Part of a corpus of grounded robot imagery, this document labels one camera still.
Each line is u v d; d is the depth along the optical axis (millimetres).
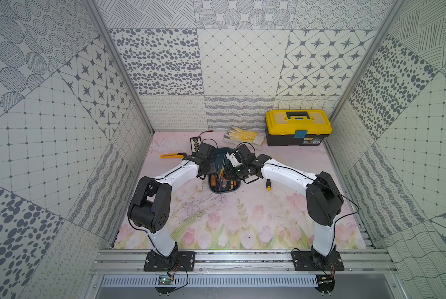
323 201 491
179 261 731
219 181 933
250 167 660
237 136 1185
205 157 734
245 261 760
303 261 732
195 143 1141
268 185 938
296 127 1011
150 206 473
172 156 1076
